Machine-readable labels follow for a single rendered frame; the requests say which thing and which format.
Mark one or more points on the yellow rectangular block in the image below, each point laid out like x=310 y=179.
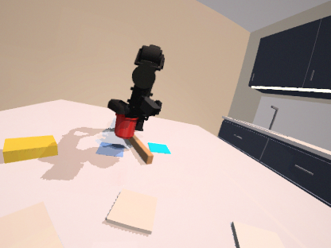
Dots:
x=22 y=149

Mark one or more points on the orange flat bar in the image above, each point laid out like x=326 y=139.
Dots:
x=145 y=154

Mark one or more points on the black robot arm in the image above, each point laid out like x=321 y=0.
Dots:
x=148 y=60

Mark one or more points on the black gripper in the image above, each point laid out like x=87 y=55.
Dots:
x=120 y=107

